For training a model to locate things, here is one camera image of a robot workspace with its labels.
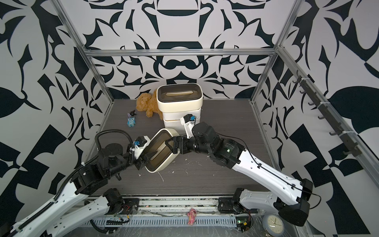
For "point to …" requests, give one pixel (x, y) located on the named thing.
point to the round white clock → (273, 224)
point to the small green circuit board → (242, 223)
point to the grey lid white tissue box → (177, 115)
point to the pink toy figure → (191, 215)
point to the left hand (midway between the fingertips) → (150, 143)
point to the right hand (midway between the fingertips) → (171, 140)
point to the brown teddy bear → (148, 103)
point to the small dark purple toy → (132, 113)
